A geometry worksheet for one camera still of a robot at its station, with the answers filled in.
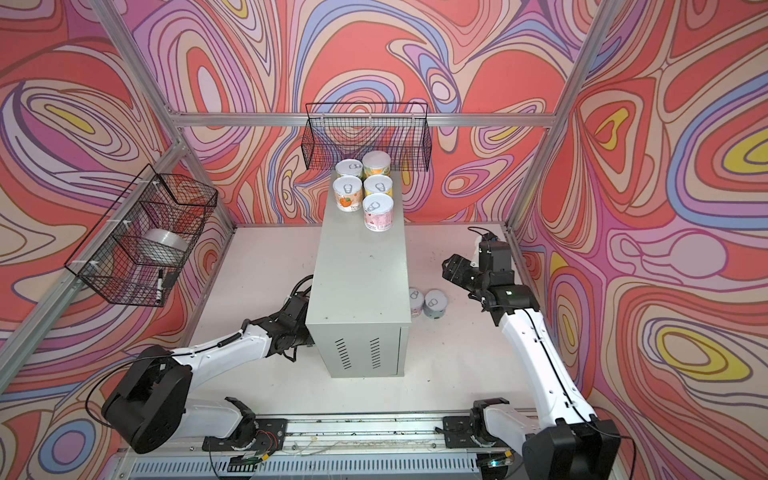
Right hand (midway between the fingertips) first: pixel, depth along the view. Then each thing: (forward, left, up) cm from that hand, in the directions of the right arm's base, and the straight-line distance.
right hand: (455, 273), depth 78 cm
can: (+1, +4, -16) cm, 16 cm away
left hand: (-5, +40, -20) cm, 45 cm away
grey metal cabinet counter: (-18, +24, +12) cm, 33 cm away
